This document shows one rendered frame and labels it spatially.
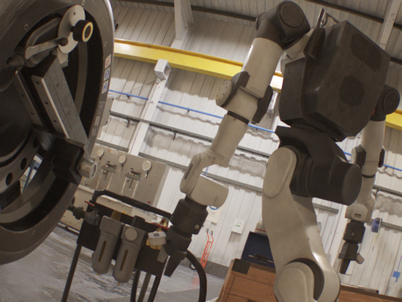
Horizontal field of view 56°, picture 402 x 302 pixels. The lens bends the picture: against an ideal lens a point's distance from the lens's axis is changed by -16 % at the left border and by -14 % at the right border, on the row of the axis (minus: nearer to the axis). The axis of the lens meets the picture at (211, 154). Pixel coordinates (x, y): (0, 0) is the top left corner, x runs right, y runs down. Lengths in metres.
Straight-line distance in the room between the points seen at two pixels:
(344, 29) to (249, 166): 10.76
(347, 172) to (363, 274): 10.71
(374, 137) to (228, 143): 0.58
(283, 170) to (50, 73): 0.66
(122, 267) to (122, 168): 6.30
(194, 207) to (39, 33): 0.63
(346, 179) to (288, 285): 0.31
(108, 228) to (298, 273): 0.87
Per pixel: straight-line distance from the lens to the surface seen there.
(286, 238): 1.13
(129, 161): 7.85
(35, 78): 0.86
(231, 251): 11.51
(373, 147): 1.52
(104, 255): 1.67
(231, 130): 1.14
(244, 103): 1.16
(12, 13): 0.74
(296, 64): 1.27
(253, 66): 1.18
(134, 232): 1.63
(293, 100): 1.22
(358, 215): 1.73
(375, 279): 11.85
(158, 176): 7.51
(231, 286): 1.47
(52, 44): 0.86
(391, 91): 1.41
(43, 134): 1.07
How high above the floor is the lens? 0.44
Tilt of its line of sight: 13 degrees up
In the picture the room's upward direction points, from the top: 19 degrees clockwise
